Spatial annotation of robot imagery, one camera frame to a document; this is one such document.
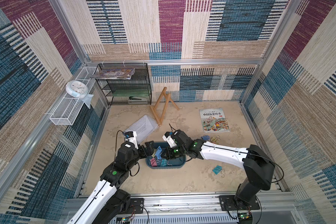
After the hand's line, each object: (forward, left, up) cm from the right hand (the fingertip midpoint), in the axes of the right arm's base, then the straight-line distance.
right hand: (160, 155), depth 79 cm
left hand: (+4, +7, +7) cm, 10 cm away
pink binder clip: (0, +5, -10) cm, 11 cm away
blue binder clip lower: (+1, +1, +1) cm, 2 cm away
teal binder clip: (0, -2, -11) cm, 11 cm away
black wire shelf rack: (+55, +28, +8) cm, 62 cm away
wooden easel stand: (+39, +6, -6) cm, 40 cm away
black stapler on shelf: (+49, +23, -2) cm, 54 cm away
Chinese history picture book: (+33, -39, -12) cm, 52 cm away
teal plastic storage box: (+1, -10, -13) cm, 16 cm away
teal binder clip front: (-4, -34, -11) cm, 36 cm away
